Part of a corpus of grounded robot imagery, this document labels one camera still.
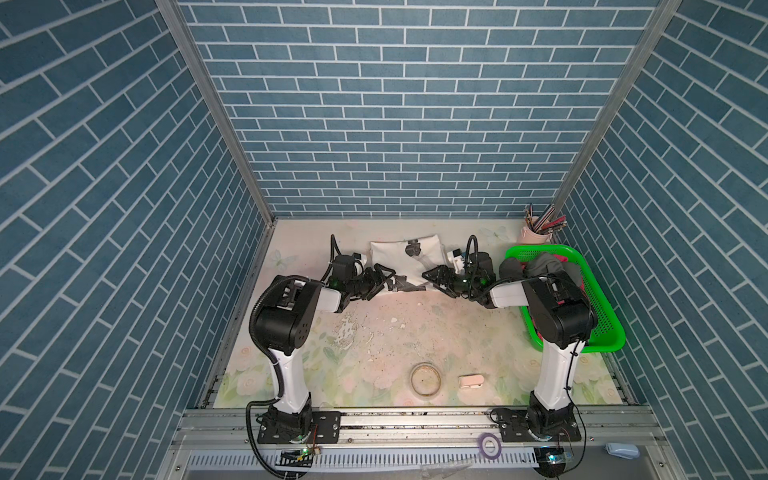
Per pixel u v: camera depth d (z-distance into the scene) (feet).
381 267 2.99
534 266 2.99
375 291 3.13
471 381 2.60
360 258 3.15
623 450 2.30
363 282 2.91
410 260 3.48
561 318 1.74
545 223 3.46
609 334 2.77
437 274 2.92
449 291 2.96
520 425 2.42
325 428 2.41
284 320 1.70
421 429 2.47
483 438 2.37
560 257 3.27
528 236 3.43
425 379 2.70
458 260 3.08
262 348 1.70
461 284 2.88
